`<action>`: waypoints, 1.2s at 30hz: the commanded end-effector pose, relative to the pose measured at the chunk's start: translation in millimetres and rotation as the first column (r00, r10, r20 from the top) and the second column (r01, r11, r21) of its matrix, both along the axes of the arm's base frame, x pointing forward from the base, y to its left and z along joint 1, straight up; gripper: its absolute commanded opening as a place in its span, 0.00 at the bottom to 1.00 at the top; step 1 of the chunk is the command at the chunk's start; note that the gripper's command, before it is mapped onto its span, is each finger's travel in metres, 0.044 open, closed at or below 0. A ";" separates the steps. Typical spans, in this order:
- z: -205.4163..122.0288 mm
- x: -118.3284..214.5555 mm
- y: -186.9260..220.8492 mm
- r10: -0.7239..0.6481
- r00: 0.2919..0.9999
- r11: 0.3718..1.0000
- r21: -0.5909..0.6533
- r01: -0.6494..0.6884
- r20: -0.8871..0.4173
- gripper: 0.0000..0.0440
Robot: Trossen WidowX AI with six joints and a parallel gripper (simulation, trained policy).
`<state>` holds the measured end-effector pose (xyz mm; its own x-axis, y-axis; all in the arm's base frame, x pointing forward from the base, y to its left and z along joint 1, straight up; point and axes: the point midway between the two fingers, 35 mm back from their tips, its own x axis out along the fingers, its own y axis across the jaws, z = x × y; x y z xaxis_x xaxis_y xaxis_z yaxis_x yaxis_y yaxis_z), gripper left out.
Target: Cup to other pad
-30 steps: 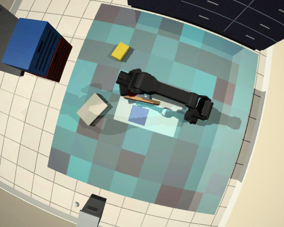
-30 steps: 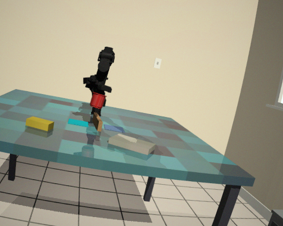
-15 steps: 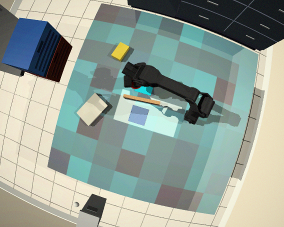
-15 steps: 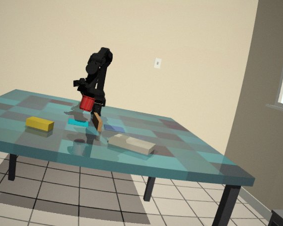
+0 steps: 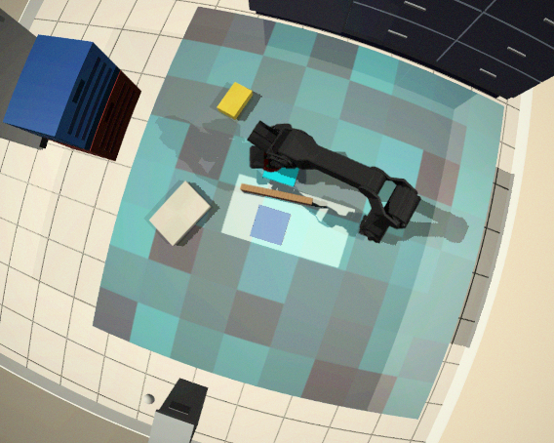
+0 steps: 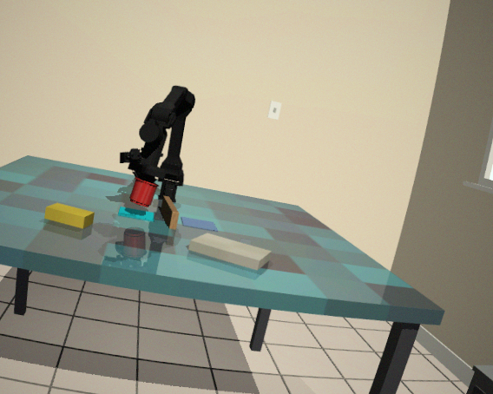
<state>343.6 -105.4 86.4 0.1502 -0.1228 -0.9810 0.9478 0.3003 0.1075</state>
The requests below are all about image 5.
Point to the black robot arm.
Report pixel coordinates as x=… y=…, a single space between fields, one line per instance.
x=292 y=147

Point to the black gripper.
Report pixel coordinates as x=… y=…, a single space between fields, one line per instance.
x=257 y=160

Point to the beige flat box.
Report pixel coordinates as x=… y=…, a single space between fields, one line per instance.
x=181 y=211

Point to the yellow rectangular block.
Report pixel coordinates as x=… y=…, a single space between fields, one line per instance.
x=235 y=100

